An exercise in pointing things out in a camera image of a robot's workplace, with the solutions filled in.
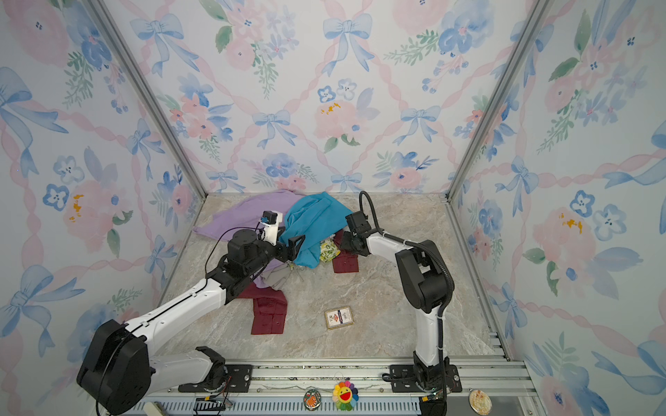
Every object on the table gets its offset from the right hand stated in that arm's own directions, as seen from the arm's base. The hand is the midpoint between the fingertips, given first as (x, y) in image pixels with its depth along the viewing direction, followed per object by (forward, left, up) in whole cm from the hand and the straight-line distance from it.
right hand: (348, 241), depth 102 cm
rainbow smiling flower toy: (-50, +1, -1) cm, 50 cm away
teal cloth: (+7, +13, +7) cm, 16 cm away
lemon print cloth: (-4, +7, -1) cm, 8 cm away
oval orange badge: (-51, +10, -2) cm, 52 cm away
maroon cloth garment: (-26, +27, -3) cm, 37 cm away
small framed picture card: (-29, +3, -1) cm, 29 cm away
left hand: (-10, +17, +21) cm, 29 cm away
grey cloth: (-16, +25, 0) cm, 30 cm away
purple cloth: (+12, +42, +2) cm, 44 cm away
